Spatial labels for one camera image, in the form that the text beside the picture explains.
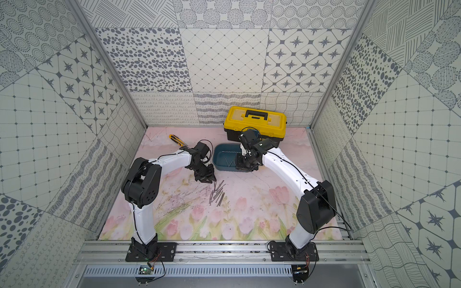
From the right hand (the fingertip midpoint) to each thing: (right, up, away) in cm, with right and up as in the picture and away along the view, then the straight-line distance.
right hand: (239, 169), depth 82 cm
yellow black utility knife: (-40, +14, +31) cm, 52 cm away
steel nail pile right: (-10, -19, +6) cm, 22 cm away
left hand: (-12, -6, +12) cm, 18 cm away
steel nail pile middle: (-11, -14, +9) cm, 20 cm away
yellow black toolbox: (+18, +23, +19) cm, 35 cm away
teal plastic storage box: (-9, +4, +23) cm, 25 cm away
